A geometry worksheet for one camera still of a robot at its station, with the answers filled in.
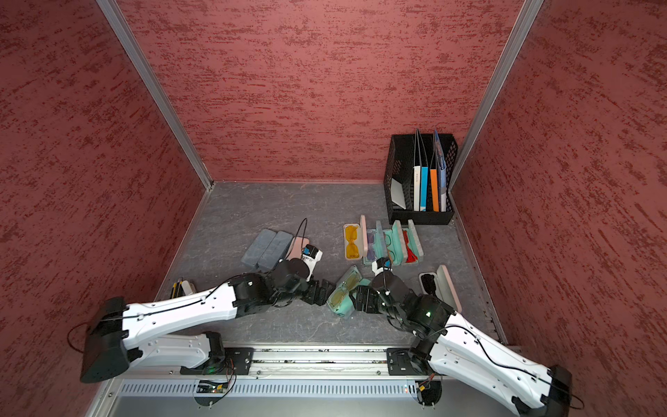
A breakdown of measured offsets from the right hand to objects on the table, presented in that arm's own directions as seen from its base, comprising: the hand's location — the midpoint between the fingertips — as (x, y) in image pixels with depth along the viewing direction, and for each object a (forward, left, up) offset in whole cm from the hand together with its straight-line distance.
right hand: (360, 301), depth 75 cm
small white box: (+8, +58, -7) cm, 59 cm away
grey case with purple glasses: (+25, -8, -10) cm, 28 cm away
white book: (+38, -22, +15) cm, 46 cm away
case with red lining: (+22, -21, -7) cm, 31 cm away
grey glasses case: (+23, +37, -7) cm, 44 cm away
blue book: (+37, -30, +16) cm, 50 cm away
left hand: (+3, +11, +3) cm, 12 cm away
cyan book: (+38, -26, +8) cm, 46 cm away
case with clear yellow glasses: (+3, +6, -9) cm, 11 cm away
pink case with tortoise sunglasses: (+25, +23, -9) cm, 35 cm away
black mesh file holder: (+61, -23, -9) cm, 65 cm away
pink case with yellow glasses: (+27, 0, -11) cm, 29 cm away
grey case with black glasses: (+22, +30, -8) cm, 38 cm away
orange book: (+37, -30, +8) cm, 48 cm away
